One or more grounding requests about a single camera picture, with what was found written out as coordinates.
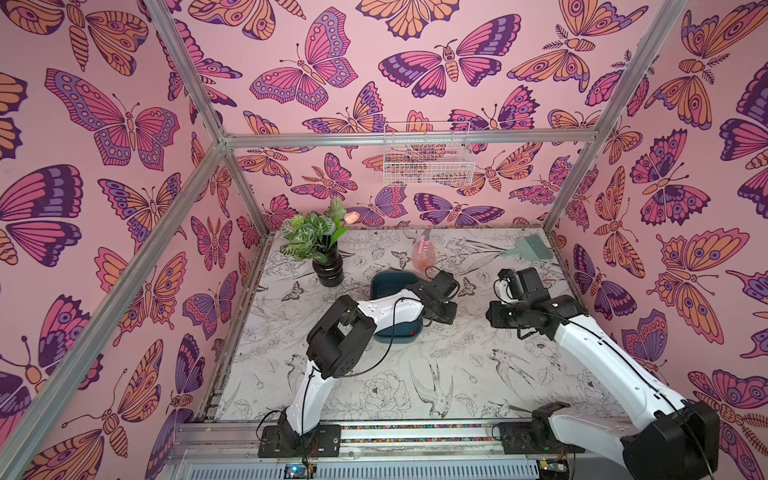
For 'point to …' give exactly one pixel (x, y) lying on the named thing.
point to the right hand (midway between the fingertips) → (486, 314)
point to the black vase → (331, 272)
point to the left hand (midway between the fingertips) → (455, 314)
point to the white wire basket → (428, 165)
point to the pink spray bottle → (424, 253)
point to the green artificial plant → (311, 235)
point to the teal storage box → (387, 282)
